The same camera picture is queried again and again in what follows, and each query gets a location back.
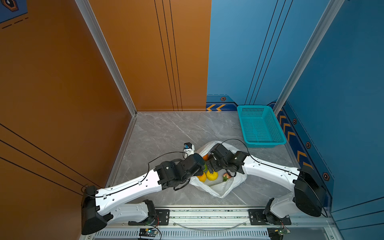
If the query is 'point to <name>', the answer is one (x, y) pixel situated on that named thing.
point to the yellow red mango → (202, 177)
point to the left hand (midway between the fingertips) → (203, 163)
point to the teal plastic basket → (260, 126)
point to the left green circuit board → (148, 232)
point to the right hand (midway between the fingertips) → (212, 162)
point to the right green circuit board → (281, 231)
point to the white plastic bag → (218, 187)
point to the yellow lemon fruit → (212, 176)
